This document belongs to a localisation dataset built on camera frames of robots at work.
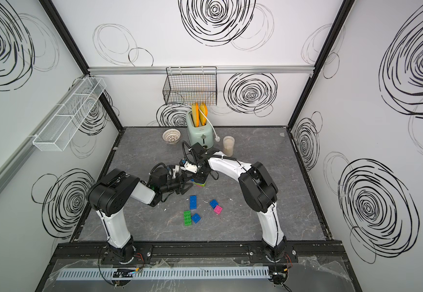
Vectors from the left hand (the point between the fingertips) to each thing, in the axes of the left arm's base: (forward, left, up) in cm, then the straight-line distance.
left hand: (195, 180), depth 90 cm
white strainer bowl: (+31, +18, -2) cm, 36 cm away
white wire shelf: (+3, +54, +28) cm, 60 cm away
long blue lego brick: (-10, 0, -4) cm, 10 cm away
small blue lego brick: (-17, -2, -4) cm, 18 cm away
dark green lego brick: (-17, +2, -4) cm, 18 cm away
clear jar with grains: (+20, -17, +5) cm, 27 cm away
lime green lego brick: (-1, -3, -3) cm, 5 cm away
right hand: (+2, -2, 0) cm, 3 cm away
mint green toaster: (+22, -3, +10) cm, 25 cm away
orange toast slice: (+35, -3, +18) cm, 39 cm away
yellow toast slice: (+32, +2, +16) cm, 36 cm away
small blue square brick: (-10, -10, -3) cm, 15 cm away
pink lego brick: (-13, -12, -3) cm, 18 cm away
